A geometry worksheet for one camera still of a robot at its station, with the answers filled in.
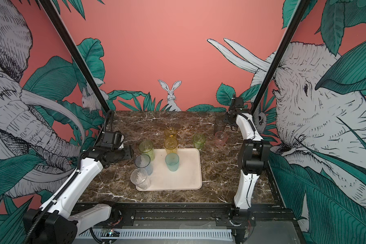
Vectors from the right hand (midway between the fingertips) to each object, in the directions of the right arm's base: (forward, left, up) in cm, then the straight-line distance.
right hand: (227, 117), depth 96 cm
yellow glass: (-2, +38, -15) cm, 41 cm away
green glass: (-6, +17, -18) cm, 26 cm away
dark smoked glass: (+1, +3, -10) cm, 10 cm away
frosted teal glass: (-23, +35, -15) cm, 45 cm away
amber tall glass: (-11, +37, -18) cm, 43 cm away
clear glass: (-35, +53, -14) cm, 65 cm away
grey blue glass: (-26, +52, -11) cm, 59 cm away
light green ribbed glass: (-20, +49, -5) cm, 54 cm away
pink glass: (-7, +3, -15) cm, 16 cm away
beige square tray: (-32, +25, -20) cm, 45 cm away
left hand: (-25, +57, 0) cm, 62 cm away
